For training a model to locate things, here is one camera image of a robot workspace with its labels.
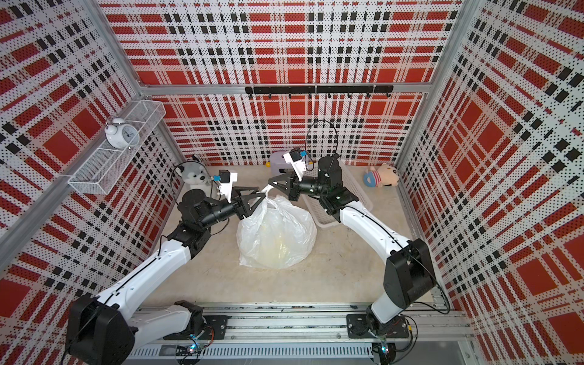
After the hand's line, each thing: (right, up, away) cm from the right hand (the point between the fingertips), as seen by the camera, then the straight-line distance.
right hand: (273, 182), depth 69 cm
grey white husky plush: (-37, +3, +27) cm, 45 cm away
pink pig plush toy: (+49, +5, +40) cm, 63 cm away
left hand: (-3, -3, +2) cm, 5 cm away
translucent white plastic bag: (-1, -19, +13) cm, 23 cm away
